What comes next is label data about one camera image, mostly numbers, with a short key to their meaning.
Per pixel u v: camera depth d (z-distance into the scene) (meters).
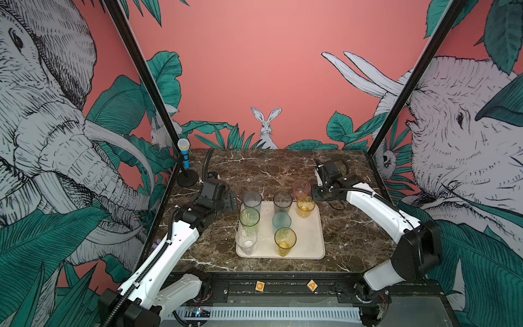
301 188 1.01
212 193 0.56
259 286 0.75
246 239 0.84
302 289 0.76
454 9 0.69
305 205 0.95
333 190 0.60
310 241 0.88
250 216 0.86
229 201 0.70
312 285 0.75
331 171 0.66
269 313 0.70
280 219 0.88
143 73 0.86
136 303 0.37
